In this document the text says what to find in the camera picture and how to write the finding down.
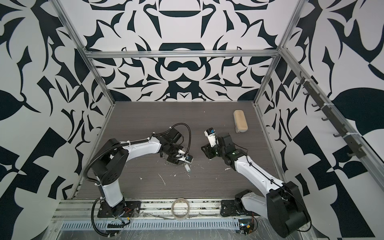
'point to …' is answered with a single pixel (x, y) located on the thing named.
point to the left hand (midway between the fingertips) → (184, 153)
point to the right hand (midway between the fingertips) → (206, 145)
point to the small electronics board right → (246, 226)
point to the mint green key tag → (187, 166)
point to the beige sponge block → (240, 122)
